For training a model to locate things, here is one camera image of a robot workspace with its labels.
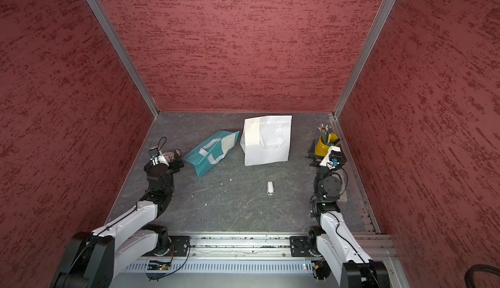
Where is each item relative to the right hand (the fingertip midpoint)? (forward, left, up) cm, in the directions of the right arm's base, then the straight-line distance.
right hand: (323, 144), depth 75 cm
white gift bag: (+11, +22, -11) cm, 27 cm away
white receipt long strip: (+7, +40, -8) cm, 41 cm away
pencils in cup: (+14, -9, -14) cm, 21 cm away
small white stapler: (-9, +21, -23) cm, 33 cm away
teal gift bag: (+7, +48, -14) cm, 51 cm away
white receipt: (+12, +28, -6) cm, 31 cm away
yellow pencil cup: (+7, -4, -14) cm, 16 cm away
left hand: (+2, +68, -11) cm, 68 cm away
